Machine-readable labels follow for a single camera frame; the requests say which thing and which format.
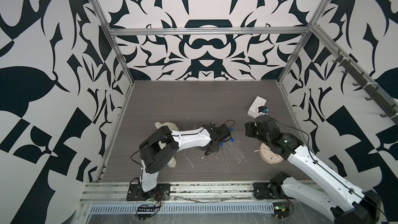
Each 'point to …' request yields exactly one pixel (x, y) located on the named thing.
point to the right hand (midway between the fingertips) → (245, 122)
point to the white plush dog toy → (172, 163)
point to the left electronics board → (145, 212)
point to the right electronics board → (281, 209)
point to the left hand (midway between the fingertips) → (211, 144)
